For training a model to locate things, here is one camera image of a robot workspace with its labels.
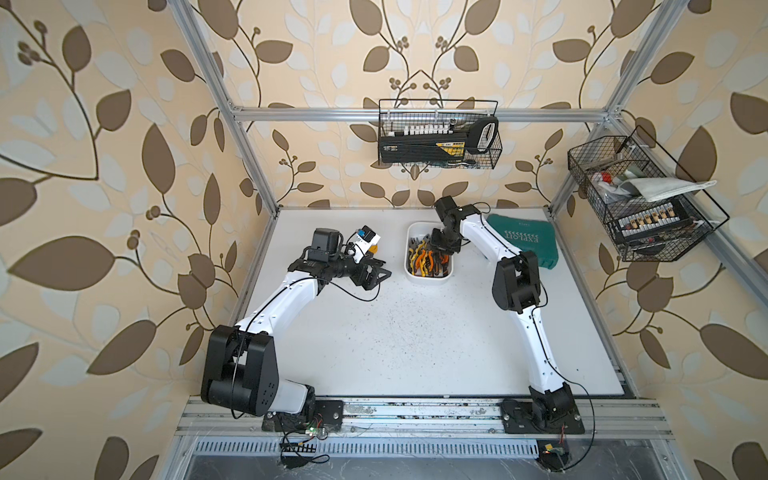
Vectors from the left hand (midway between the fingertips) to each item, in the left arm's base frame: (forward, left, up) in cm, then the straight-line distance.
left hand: (381, 262), depth 83 cm
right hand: (+17, -19, -15) cm, 29 cm away
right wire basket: (+23, -63, +16) cm, 69 cm away
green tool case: (+21, -52, -12) cm, 57 cm away
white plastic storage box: (+9, -14, -13) cm, 21 cm away
